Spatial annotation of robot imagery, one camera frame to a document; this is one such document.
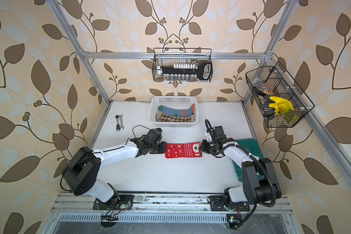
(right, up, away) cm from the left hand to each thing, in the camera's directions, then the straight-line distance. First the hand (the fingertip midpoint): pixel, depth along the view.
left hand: (165, 146), depth 88 cm
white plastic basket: (+5, +30, +36) cm, 47 cm away
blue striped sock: (+7, +21, +24) cm, 33 cm away
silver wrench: (-34, +11, +17) cm, 40 cm away
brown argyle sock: (-4, +18, +20) cm, 27 cm away
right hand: (+21, -2, +2) cm, 21 cm away
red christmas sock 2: (+16, 0, +3) cm, 16 cm away
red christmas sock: (+11, -5, +1) cm, 12 cm away
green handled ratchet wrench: (-37, +11, +17) cm, 42 cm away
